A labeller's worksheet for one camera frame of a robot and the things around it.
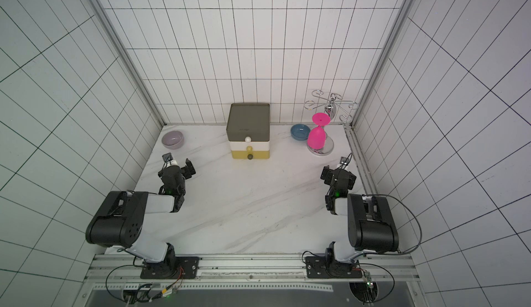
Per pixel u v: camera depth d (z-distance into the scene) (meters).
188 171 0.88
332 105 0.88
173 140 1.09
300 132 1.14
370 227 0.44
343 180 0.71
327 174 0.85
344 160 0.81
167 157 0.79
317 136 0.88
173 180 0.71
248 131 0.90
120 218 0.46
